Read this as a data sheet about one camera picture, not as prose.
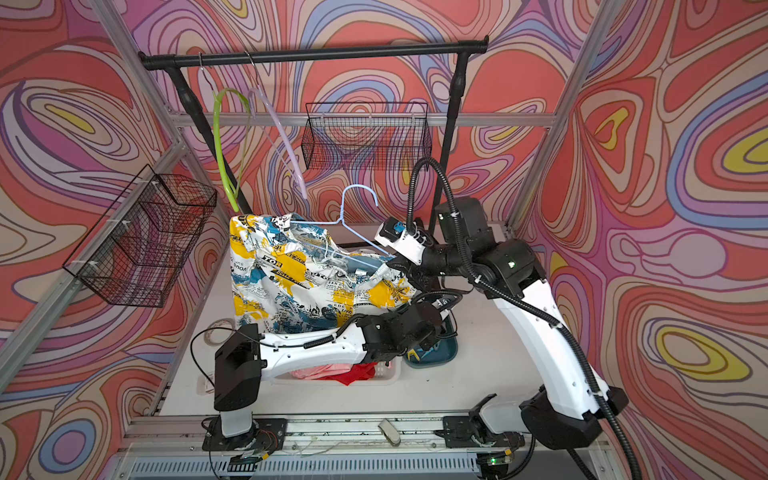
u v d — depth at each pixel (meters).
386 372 0.82
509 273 0.38
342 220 0.50
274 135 0.96
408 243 0.48
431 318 0.57
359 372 0.75
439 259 0.48
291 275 0.64
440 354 0.86
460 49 0.58
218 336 0.92
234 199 0.57
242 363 0.47
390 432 0.72
